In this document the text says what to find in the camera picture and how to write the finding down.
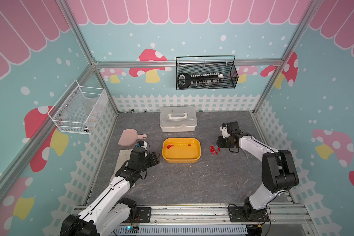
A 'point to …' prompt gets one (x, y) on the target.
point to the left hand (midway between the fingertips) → (157, 157)
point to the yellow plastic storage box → (181, 150)
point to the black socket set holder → (186, 80)
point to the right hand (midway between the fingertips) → (219, 142)
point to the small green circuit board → (131, 229)
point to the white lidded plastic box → (178, 119)
